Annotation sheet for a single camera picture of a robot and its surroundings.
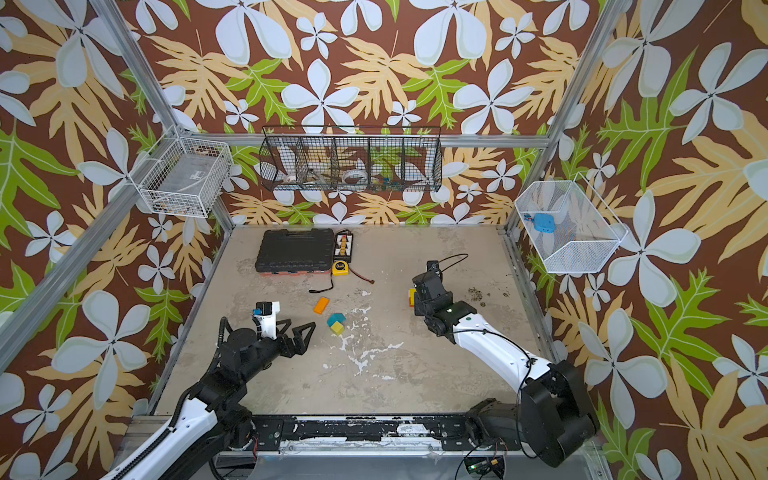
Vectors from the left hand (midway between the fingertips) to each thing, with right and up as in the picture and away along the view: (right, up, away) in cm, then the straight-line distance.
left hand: (301, 319), depth 79 cm
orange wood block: (+2, +1, +19) cm, 19 cm away
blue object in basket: (+70, +27, +7) cm, 75 cm away
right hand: (+35, +6, +8) cm, 36 cm away
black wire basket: (+12, +49, +17) cm, 54 cm away
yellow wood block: (+32, +5, +19) cm, 38 cm away
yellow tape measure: (+7, +13, +25) cm, 29 cm away
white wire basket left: (-37, +41, +7) cm, 55 cm away
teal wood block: (+7, -2, +16) cm, 18 cm away
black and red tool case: (-14, +18, +26) cm, 34 cm away
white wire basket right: (+76, +25, +5) cm, 80 cm away
